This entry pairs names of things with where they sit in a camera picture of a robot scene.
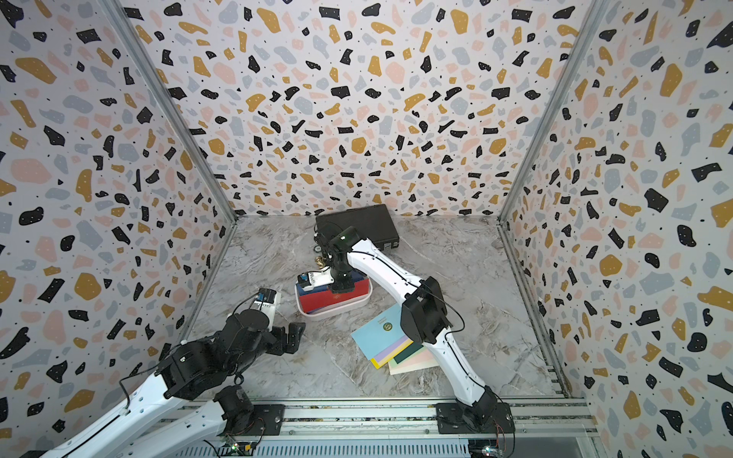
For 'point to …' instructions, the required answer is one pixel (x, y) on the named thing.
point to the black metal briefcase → (373, 222)
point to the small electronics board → (238, 448)
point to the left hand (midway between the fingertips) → (294, 324)
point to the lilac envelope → (391, 348)
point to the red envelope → (311, 301)
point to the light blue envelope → (380, 333)
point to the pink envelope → (421, 358)
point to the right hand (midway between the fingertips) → (334, 285)
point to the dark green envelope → (407, 352)
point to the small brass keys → (320, 260)
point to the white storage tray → (335, 308)
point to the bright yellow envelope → (380, 364)
